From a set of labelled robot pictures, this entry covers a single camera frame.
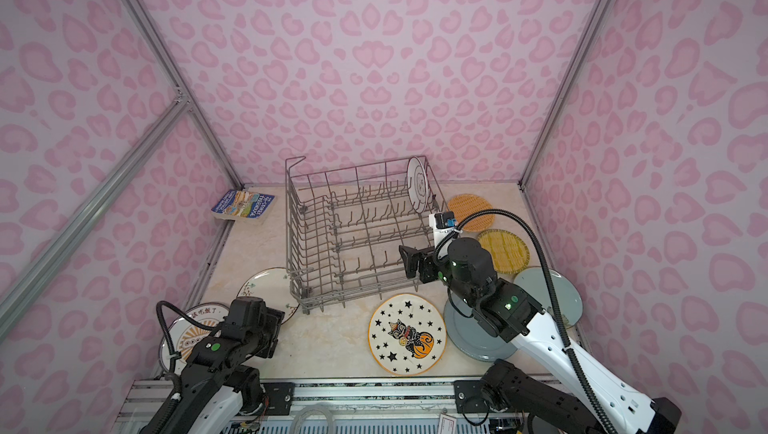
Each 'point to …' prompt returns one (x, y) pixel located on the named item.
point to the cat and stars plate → (407, 335)
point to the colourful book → (244, 206)
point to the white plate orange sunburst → (186, 332)
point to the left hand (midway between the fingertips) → (286, 315)
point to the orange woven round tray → (464, 205)
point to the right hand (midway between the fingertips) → (416, 243)
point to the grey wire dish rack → (345, 229)
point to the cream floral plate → (274, 286)
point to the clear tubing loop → (319, 405)
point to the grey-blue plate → (469, 337)
